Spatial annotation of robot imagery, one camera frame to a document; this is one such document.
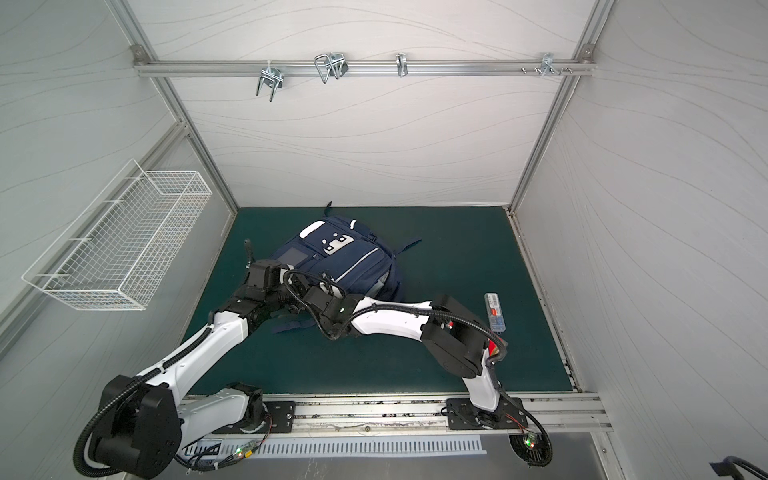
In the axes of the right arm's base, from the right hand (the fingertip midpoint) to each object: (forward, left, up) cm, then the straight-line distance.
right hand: (336, 297), depth 86 cm
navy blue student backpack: (+15, -2, +2) cm, 15 cm away
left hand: (+1, +1, +6) cm, 6 cm away
